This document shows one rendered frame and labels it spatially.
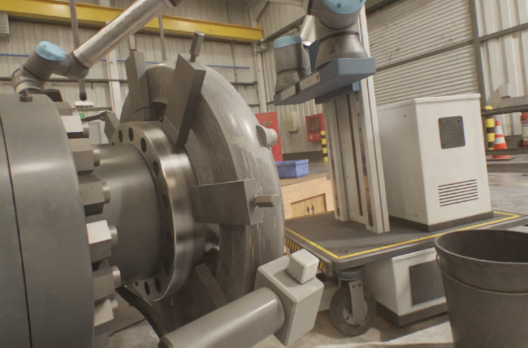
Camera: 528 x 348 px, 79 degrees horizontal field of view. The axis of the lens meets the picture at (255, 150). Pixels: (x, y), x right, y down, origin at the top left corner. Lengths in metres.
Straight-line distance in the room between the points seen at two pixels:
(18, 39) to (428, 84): 11.71
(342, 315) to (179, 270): 0.74
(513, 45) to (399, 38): 2.67
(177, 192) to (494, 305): 0.85
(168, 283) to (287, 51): 1.22
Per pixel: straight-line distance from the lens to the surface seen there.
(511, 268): 1.05
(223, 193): 0.60
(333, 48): 1.22
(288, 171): 2.38
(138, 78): 0.92
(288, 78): 1.62
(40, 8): 11.94
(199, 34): 0.67
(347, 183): 1.63
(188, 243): 0.72
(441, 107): 1.48
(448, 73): 9.40
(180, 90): 0.71
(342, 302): 1.30
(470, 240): 1.32
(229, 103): 0.66
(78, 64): 1.50
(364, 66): 1.21
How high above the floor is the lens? 0.72
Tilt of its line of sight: level
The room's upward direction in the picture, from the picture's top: 7 degrees counter-clockwise
